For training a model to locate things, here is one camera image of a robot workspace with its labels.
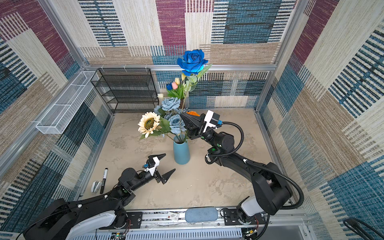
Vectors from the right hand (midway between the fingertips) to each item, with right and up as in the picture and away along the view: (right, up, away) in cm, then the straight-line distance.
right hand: (179, 115), depth 58 cm
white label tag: (-5, -48, +17) cm, 52 cm away
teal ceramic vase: (-1, -17, +21) cm, 27 cm away
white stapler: (-48, -37, +25) cm, 66 cm away
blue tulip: (-9, +19, +35) cm, 41 cm away
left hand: (-7, -21, +17) cm, 28 cm away
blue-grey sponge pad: (+9, -46, +14) cm, 49 cm away
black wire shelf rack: (-42, +22, +51) cm, 70 cm away
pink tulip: (-6, +20, +34) cm, 40 cm away
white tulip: (-16, +14, +39) cm, 44 cm away
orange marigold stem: (+5, +2, +15) cm, 16 cm away
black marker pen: (-45, -35, +28) cm, 63 cm away
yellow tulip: (-5, +24, +36) cm, 43 cm away
